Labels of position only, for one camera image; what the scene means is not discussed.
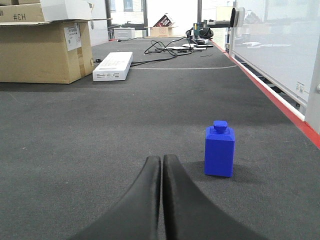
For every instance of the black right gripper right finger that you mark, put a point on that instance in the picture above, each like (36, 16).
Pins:
(185, 207)

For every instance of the blue box with slanted corners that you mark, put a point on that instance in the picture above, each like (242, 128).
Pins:
(218, 155)

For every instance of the long flat white box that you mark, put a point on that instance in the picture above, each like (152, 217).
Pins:
(112, 67)

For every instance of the open cardboard box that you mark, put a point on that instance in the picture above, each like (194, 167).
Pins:
(162, 31)

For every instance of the white cardboard box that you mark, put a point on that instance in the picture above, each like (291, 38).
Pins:
(65, 10)

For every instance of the white papers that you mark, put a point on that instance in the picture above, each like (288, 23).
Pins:
(190, 45)

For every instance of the grey white case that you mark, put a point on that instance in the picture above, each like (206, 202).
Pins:
(123, 33)

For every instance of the large brown cardboard box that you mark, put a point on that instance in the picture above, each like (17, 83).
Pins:
(32, 55)

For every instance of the white partition panel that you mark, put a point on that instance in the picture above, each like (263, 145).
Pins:
(275, 62)

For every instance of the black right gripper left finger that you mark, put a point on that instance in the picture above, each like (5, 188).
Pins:
(140, 205)

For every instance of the small brown cardboard box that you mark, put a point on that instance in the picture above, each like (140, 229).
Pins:
(20, 12)

